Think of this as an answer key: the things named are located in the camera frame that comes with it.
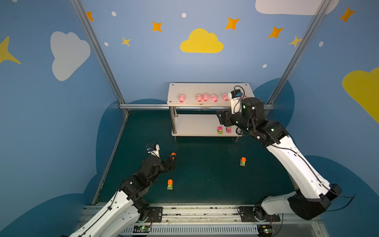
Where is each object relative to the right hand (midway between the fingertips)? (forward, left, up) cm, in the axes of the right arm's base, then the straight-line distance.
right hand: (225, 111), depth 68 cm
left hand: (-15, +26, -21) cm, 37 cm away
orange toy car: (-4, +28, -37) cm, 47 cm away
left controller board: (-45, +38, -38) cm, 70 cm away
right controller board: (-42, -23, -40) cm, 62 cm away
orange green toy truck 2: (-24, +27, -36) cm, 51 cm away
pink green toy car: (+13, -3, -30) cm, 33 cm away
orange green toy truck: (-6, -17, -37) cm, 41 cm away
